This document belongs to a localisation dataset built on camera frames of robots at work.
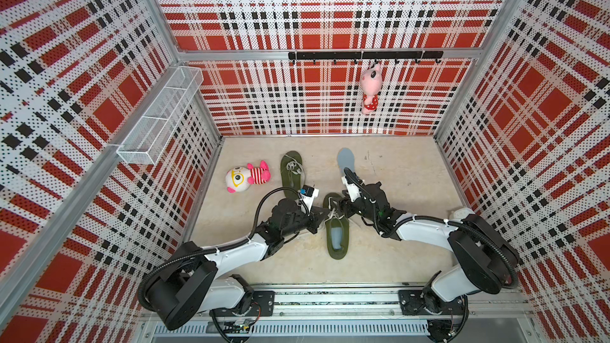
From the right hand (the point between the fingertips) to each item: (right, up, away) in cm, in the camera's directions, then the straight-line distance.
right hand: (340, 194), depth 87 cm
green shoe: (-1, -12, -2) cm, 12 cm away
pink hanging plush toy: (+12, +44, +4) cm, 45 cm away
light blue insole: (+5, +14, +27) cm, 31 cm away
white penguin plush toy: (-41, +5, +8) cm, 42 cm away
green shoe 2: (-20, +8, +14) cm, 25 cm away
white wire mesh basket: (-76, +21, +6) cm, 79 cm away
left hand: (-3, -5, -6) cm, 8 cm away
